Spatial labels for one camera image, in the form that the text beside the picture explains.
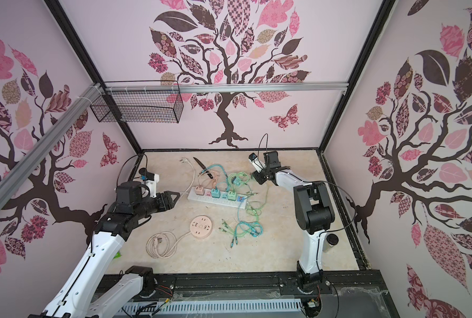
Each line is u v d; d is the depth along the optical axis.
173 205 0.70
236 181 1.03
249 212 0.93
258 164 0.85
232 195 0.92
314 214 0.53
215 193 0.93
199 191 0.95
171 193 0.70
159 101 0.95
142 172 0.99
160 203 0.66
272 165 0.79
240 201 0.95
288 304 0.78
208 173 1.10
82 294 0.40
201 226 0.87
